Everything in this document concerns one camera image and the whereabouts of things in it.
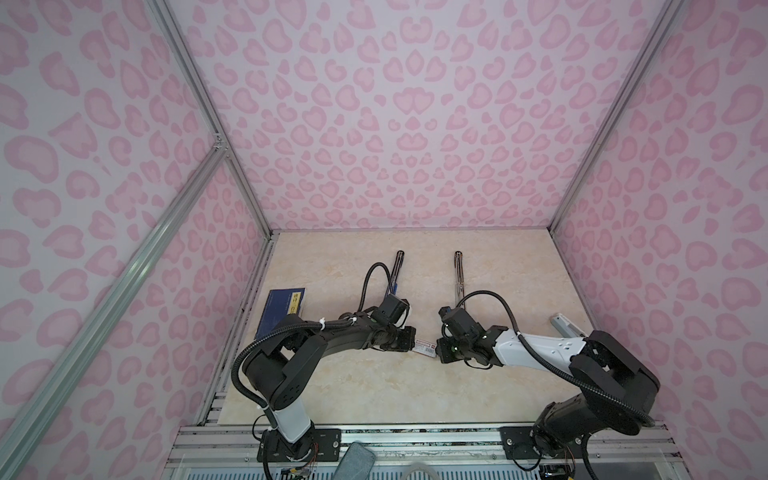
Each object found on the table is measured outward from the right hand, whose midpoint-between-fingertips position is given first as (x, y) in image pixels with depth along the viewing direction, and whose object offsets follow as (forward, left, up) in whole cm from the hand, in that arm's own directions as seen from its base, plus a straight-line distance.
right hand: (439, 349), depth 88 cm
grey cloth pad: (-28, +21, +2) cm, 35 cm away
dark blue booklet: (+14, +51, 0) cm, 53 cm away
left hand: (+2, +6, +1) cm, 6 cm away
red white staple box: (+1, +4, 0) cm, 4 cm away
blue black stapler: (+25, +14, 0) cm, 28 cm away
